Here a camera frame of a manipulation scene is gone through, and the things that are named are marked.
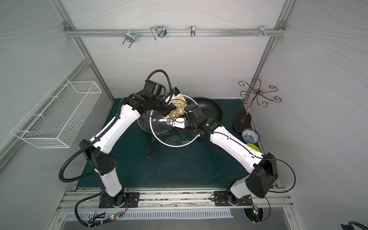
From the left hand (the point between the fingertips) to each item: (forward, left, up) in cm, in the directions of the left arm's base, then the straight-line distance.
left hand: (174, 106), depth 76 cm
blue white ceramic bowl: (-1, -50, -28) cm, 58 cm away
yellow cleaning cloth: (-1, -3, +3) cm, 5 cm away
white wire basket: (-12, +57, +1) cm, 58 cm away
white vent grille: (-47, +31, -30) cm, 64 cm away
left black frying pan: (-12, +12, -12) cm, 20 cm away
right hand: (-4, -3, -4) cm, 6 cm away
